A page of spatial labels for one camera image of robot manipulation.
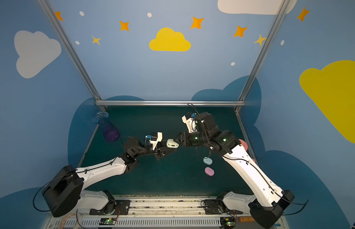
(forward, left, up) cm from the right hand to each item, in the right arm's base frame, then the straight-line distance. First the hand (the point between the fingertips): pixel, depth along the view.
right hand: (178, 138), depth 66 cm
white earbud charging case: (-3, +3, -1) cm, 4 cm away
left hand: (-3, +1, -3) cm, 4 cm away
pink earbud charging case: (-4, -19, -30) cm, 36 cm away
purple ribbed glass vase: (+19, +50, -28) cm, 60 cm away
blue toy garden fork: (-27, -35, -31) cm, 54 cm away
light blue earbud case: (+3, -19, -31) cm, 36 cm away
